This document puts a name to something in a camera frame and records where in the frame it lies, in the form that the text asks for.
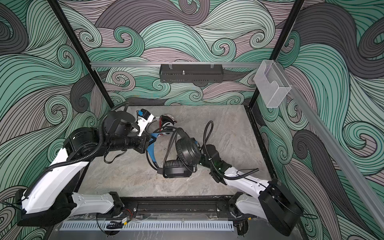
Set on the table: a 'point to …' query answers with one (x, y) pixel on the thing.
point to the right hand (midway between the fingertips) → (181, 152)
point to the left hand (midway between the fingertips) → (156, 138)
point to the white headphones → (166, 122)
